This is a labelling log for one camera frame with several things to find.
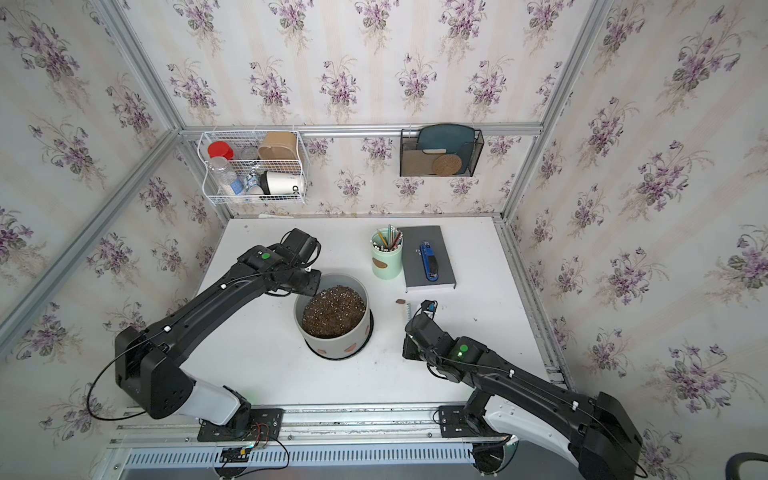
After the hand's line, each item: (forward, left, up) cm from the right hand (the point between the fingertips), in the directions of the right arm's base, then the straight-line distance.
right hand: (407, 342), depth 80 cm
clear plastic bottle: (+42, +57, +24) cm, 74 cm away
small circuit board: (-26, +42, -9) cm, 50 cm away
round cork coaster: (+52, -14, +20) cm, 58 cm away
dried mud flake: (+16, +2, -7) cm, 18 cm away
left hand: (+11, +25, +9) cm, 29 cm away
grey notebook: (+25, -3, -4) cm, 26 cm away
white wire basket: (+47, +49, +23) cm, 72 cm away
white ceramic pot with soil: (+5, +20, +3) cm, 21 cm away
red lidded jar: (+50, +59, +27) cm, 83 cm away
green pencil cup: (+25, +6, +7) cm, 27 cm away
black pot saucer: (-3, +23, -4) cm, 23 cm away
